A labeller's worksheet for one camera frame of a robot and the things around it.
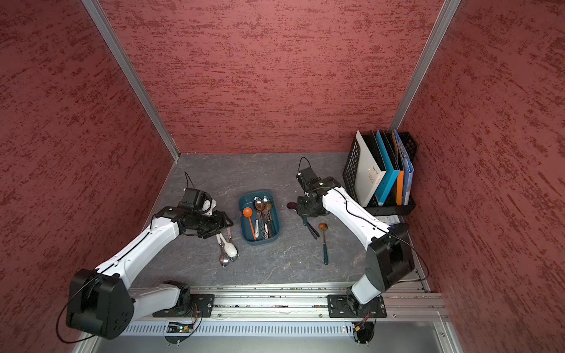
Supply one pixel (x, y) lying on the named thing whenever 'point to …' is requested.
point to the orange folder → (400, 173)
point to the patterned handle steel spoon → (269, 226)
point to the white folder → (371, 172)
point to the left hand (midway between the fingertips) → (226, 230)
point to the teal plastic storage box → (260, 218)
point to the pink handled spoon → (235, 257)
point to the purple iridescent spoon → (294, 207)
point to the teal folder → (391, 175)
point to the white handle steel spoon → (258, 204)
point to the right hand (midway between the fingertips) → (304, 217)
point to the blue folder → (407, 169)
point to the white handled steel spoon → (224, 259)
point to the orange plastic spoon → (247, 212)
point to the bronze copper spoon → (268, 207)
